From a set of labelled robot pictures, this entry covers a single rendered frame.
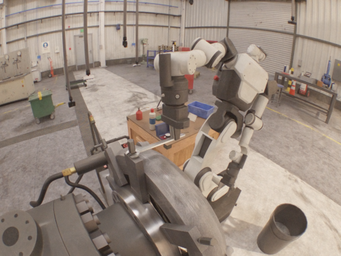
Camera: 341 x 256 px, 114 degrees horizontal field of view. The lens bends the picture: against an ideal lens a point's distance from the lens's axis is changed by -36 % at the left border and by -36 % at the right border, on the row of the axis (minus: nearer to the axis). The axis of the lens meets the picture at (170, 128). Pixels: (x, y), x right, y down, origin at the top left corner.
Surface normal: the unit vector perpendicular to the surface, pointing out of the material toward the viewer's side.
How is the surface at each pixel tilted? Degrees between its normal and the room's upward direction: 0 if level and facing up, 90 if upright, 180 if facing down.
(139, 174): 86
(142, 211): 11
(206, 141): 74
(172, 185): 17
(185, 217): 44
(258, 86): 79
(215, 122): 60
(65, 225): 1
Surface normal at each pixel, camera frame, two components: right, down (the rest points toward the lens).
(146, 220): 0.25, -0.69
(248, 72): 0.25, 0.29
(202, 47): -0.26, 0.11
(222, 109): -0.70, -0.23
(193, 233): 0.44, -0.42
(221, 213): 0.03, -0.88
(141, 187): 0.65, 0.31
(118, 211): -0.18, -0.93
